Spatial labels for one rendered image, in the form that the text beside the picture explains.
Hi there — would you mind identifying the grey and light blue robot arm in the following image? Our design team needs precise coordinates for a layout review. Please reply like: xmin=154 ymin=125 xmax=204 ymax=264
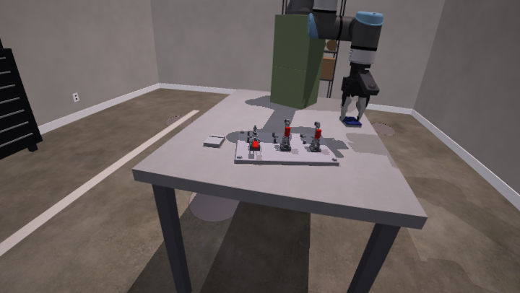
xmin=285 ymin=0 xmax=384 ymax=95

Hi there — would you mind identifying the toggle clamp with red handle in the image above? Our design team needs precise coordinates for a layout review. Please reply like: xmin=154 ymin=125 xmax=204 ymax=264
xmin=309 ymin=122 xmax=321 ymax=152
xmin=250 ymin=126 xmax=260 ymax=151

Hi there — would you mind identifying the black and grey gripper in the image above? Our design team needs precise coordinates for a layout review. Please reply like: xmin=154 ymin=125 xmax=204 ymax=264
xmin=340 ymin=62 xmax=371 ymax=121

